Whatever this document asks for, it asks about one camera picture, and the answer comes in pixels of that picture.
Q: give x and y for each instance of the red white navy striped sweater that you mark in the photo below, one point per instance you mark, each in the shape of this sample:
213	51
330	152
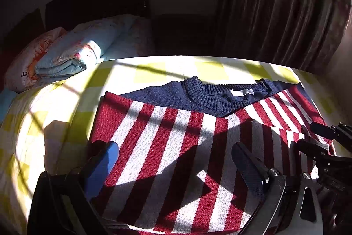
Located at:
175	172

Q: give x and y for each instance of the dark wooden headboard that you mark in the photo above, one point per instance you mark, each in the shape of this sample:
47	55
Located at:
69	13
27	29

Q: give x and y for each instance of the light blue folded quilt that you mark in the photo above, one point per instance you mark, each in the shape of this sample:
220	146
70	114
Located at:
82	47

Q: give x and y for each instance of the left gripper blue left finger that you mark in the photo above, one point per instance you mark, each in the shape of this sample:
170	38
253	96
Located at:
98	169

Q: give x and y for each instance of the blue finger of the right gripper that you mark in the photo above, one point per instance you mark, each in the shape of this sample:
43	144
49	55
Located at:
323	130
312	148

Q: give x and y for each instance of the orange white floral pillow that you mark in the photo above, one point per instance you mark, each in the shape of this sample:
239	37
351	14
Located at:
21	74

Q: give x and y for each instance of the floral pink curtain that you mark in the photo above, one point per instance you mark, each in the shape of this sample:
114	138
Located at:
302	34

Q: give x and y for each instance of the yellow white checked bed sheet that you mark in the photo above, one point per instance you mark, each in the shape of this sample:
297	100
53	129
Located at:
48	128

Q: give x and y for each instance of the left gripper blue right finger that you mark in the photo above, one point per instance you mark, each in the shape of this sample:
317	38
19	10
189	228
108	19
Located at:
253	171

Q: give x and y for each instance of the light blue cloth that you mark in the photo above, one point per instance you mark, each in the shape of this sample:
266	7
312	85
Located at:
6	98

